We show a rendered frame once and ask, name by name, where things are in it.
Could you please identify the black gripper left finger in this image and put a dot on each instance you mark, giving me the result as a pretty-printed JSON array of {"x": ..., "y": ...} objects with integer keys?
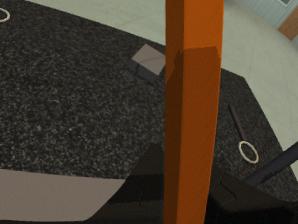
[{"x": 140, "y": 199}]

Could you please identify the orange handle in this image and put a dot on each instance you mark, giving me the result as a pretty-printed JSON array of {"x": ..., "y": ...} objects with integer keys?
[{"x": 193, "y": 39}]

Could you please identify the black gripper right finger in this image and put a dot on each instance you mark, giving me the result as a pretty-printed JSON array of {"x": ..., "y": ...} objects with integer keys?
[{"x": 230, "y": 201}]

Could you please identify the grey rectangular block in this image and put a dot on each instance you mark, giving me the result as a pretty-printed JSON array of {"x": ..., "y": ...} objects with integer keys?
[{"x": 148, "y": 63}]

